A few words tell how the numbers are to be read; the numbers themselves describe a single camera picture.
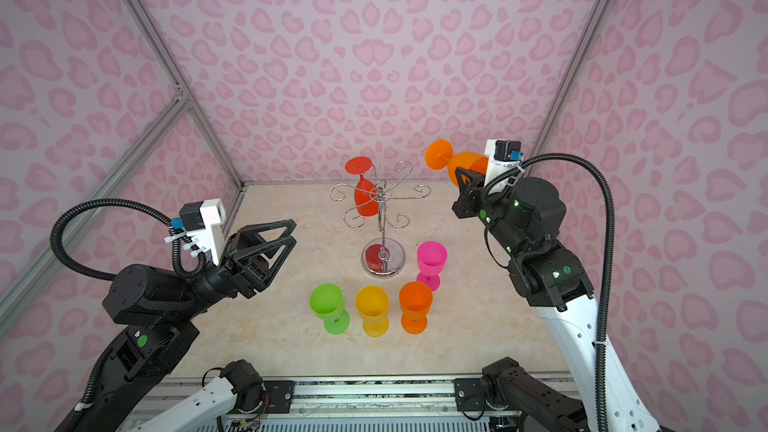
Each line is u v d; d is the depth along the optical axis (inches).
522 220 18.3
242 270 15.9
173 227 15.6
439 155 27.7
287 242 16.8
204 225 15.6
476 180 19.6
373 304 31.1
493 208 19.0
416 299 30.3
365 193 32.9
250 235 18.3
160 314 15.6
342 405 28.5
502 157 17.8
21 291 20.0
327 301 31.5
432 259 33.0
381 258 38.6
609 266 15.7
